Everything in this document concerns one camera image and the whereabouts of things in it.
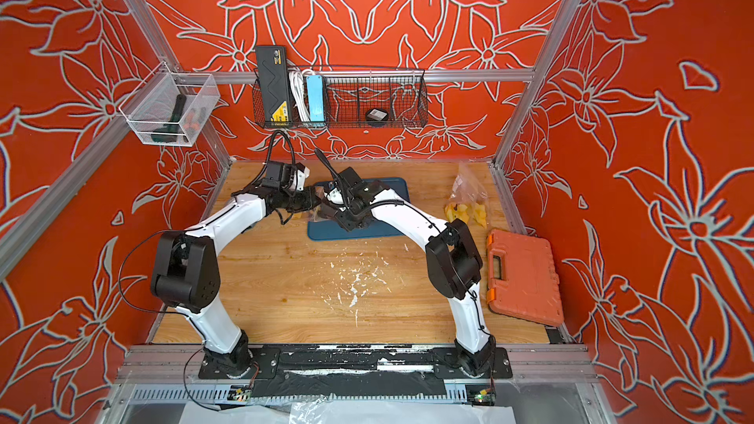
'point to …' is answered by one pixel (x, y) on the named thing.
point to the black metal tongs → (328, 202)
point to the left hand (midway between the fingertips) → (322, 197)
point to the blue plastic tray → (381, 227)
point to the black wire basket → (365, 97)
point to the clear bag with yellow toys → (313, 213)
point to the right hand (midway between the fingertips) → (338, 218)
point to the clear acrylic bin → (170, 109)
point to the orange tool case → (520, 278)
